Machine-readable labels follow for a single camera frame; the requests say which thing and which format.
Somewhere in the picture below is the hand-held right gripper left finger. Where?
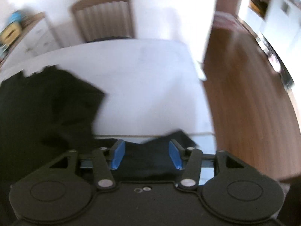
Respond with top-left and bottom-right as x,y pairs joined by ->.
48,140 -> 126,191

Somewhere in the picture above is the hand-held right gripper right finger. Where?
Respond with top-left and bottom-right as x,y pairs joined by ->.
169,139 -> 247,191

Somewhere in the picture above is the black long-sleeve shirt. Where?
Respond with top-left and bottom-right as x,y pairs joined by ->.
0,65 -> 197,217

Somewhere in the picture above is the white drawer cabinet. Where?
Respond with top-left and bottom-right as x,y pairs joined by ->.
0,12 -> 62,64

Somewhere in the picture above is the row of shoes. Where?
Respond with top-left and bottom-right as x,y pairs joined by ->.
256,34 -> 295,89

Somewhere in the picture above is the red patterned rug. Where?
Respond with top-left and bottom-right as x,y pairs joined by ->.
214,11 -> 240,30

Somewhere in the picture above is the yellow box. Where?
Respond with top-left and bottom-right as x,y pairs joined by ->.
0,25 -> 23,44

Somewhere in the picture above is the woven basket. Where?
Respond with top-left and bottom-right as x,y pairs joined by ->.
249,0 -> 267,17

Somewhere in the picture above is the blue box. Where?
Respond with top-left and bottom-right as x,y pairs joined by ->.
7,11 -> 25,25

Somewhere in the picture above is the white wardrobe cabinet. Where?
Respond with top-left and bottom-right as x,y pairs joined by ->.
239,0 -> 301,43

